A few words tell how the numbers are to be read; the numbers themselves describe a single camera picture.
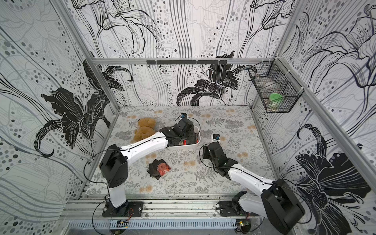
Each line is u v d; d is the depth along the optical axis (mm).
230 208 660
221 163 637
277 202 404
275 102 798
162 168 855
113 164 489
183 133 662
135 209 734
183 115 763
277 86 779
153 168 844
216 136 751
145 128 962
